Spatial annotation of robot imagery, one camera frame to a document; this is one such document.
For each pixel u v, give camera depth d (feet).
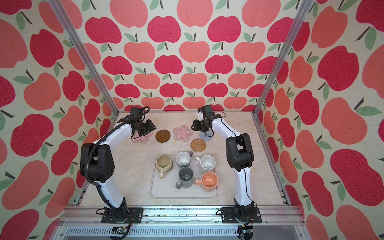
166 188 2.69
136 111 2.50
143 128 2.70
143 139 3.43
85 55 2.85
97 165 1.64
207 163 3.00
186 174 2.80
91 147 1.66
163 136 3.51
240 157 1.86
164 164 2.98
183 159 3.00
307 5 2.25
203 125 2.83
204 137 3.43
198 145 3.32
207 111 2.64
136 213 2.48
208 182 2.75
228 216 2.40
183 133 3.56
